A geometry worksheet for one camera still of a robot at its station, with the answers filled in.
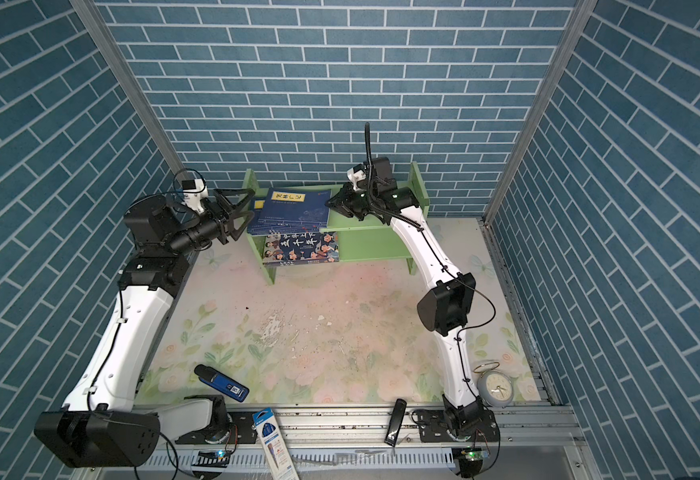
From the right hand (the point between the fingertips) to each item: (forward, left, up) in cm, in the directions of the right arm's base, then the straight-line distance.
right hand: (321, 201), depth 81 cm
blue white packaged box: (-55, +4, -31) cm, 63 cm away
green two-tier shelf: (+5, -10, -22) cm, 24 cm away
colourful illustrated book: (-2, +8, -18) cm, 20 cm away
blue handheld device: (-41, +23, -29) cm, 55 cm away
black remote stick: (-46, -23, -30) cm, 59 cm away
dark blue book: (-3, +9, -1) cm, 9 cm away
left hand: (-14, +11, +11) cm, 21 cm away
